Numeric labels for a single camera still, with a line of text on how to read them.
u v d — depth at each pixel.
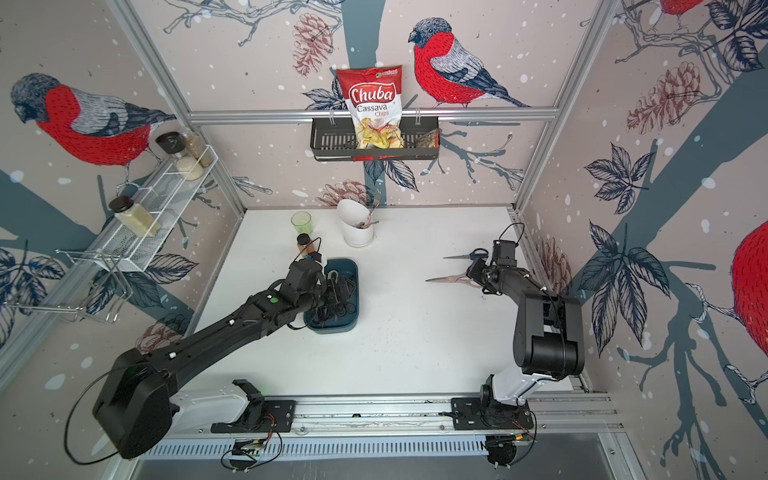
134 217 0.67
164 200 0.81
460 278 1.00
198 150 0.86
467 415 0.73
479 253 1.07
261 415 0.69
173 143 0.78
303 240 1.00
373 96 0.81
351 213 1.06
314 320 0.90
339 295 0.73
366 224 1.06
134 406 0.40
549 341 0.46
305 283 0.63
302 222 1.14
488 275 0.72
